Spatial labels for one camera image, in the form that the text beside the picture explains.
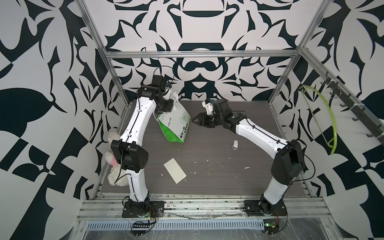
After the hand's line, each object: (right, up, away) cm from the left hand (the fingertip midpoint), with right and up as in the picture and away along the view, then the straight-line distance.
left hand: (165, 104), depth 84 cm
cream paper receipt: (+5, -38, +4) cm, 38 cm away
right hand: (+15, -8, -3) cm, 18 cm away
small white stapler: (+41, -24, +10) cm, 49 cm away
